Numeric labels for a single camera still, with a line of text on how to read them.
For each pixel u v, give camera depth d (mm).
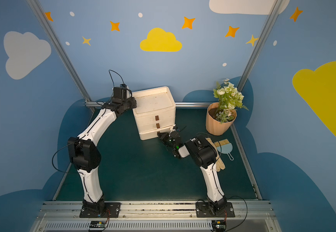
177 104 924
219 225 730
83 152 515
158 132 1011
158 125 957
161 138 926
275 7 697
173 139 821
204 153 584
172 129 979
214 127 981
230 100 861
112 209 751
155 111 882
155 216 737
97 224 718
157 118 907
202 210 738
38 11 704
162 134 965
